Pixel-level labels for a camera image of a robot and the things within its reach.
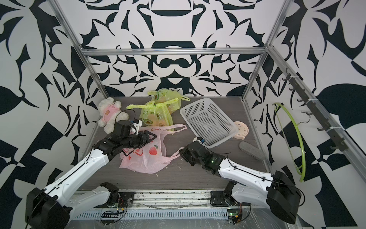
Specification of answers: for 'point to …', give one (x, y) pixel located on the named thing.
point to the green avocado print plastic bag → (168, 97)
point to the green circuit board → (235, 215)
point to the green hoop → (304, 167)
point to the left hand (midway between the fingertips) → (153, 135)
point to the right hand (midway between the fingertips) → (176, 149)
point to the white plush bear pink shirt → (109, 112)
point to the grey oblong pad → (252, 150)
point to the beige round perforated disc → (243, 130)
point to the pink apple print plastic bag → (150, 158)
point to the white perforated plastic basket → (208, 121)
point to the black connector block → (109, 218)
